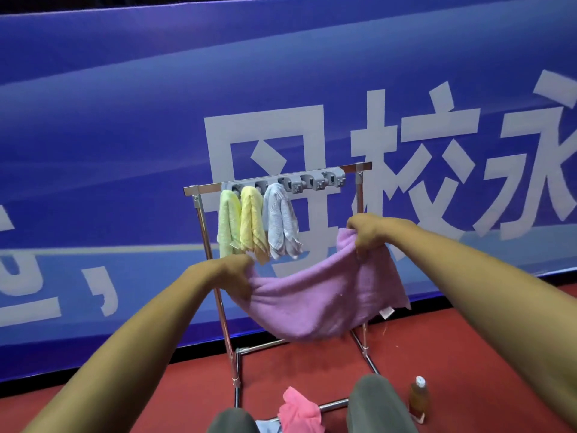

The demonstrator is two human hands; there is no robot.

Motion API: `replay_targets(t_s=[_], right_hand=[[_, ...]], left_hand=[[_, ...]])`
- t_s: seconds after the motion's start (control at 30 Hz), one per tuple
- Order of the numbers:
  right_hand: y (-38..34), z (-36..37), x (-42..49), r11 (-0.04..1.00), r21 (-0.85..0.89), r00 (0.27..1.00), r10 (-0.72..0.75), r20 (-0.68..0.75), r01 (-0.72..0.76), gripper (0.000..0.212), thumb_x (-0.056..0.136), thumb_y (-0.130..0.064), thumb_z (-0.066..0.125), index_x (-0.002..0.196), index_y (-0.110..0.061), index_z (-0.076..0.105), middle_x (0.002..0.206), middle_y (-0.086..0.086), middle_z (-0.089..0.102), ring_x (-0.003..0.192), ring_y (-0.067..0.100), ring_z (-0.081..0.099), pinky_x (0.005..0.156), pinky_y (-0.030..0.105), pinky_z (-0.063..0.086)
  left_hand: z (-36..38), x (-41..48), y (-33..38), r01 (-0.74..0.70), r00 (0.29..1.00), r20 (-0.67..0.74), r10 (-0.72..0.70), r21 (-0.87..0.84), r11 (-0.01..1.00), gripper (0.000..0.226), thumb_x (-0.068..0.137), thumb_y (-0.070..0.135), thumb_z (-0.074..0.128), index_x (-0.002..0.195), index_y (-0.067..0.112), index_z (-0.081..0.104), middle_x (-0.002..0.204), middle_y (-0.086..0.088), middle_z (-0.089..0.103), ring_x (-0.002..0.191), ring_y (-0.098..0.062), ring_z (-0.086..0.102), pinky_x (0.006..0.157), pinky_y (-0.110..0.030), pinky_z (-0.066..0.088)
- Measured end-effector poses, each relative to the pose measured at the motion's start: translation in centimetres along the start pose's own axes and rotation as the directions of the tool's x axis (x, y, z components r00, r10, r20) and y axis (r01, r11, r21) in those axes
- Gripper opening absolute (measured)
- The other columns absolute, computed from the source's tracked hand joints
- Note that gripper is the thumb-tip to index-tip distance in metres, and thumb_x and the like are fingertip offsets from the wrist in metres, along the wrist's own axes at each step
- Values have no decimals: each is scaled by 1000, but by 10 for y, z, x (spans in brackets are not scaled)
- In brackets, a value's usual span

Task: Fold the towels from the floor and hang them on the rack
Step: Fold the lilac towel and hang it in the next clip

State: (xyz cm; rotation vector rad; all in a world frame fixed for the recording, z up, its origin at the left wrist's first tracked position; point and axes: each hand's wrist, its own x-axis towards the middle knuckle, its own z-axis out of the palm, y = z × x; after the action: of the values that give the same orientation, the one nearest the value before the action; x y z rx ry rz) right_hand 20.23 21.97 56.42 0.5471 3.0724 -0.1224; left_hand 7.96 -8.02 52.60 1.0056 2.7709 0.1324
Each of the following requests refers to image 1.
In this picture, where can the person's left hand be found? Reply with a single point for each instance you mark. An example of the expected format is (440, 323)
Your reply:
(232, 275)

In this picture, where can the blue printed banner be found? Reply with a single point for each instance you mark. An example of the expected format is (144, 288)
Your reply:
(90, 130)

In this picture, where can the bottle of amber liquid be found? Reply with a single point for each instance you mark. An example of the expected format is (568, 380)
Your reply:
(418, 399)

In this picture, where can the person's left forearm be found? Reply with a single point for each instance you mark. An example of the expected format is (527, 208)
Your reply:
(121, 356)

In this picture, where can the grey trousers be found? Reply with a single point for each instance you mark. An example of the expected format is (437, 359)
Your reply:
(374, 405)

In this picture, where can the yellow towel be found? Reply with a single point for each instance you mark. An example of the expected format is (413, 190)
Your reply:
(252, 220)

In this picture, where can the person's right forearm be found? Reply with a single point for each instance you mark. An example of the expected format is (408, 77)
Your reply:
(496, 302)

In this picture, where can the purple towel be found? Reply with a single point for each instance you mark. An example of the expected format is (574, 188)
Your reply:
(324, 302)

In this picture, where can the pink towel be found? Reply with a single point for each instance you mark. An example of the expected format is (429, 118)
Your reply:
(297, 412)

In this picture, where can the chrome metal rack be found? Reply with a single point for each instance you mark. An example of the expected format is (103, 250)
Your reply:
(203, 189)

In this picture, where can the light blue towel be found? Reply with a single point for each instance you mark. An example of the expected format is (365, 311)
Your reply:
(267, 427)
(279, 220)

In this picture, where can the person's right hand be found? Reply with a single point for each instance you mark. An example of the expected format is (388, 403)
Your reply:
(378, 229)

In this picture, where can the light green towel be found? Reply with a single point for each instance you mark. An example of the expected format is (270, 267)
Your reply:
(227, 225)

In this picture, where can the grey plastic hook rail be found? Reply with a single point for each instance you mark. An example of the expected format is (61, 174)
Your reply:
(311, 180)

